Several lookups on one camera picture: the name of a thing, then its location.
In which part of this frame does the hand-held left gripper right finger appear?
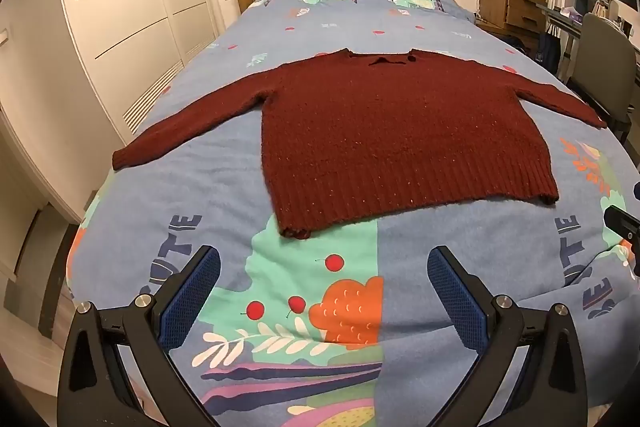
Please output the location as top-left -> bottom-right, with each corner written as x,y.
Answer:
426,245 -> 590,427

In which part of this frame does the white wardrobe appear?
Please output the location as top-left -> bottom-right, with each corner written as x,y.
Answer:
0,0 -> 223,228

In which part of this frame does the bed with blue patterned cover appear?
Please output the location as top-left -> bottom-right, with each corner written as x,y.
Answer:
65,0 -> 640,427

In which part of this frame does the dark red knit sweater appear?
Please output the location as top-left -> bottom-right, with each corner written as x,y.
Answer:
112,48 -> 608,240

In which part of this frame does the dark blue bag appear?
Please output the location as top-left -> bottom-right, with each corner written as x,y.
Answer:
537,32 -> 563,72

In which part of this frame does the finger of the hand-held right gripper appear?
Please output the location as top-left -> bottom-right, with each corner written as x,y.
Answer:
602,204 -> 640,279

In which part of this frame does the desk with glass top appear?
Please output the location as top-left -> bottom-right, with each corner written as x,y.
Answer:
535,0 -> 640,80

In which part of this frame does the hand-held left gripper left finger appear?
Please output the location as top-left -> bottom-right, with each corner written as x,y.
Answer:
57,245 -> 222,427

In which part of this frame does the grey-green chair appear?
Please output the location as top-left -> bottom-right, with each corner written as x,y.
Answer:
565,13 -> 637,142

